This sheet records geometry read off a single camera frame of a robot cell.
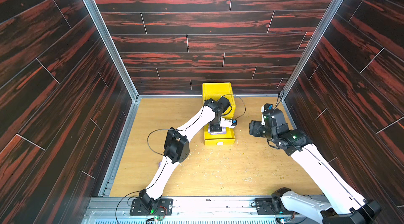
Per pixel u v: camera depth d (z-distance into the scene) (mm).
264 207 731
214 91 936
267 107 650
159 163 633
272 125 547
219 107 679
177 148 576
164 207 719
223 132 895
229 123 805
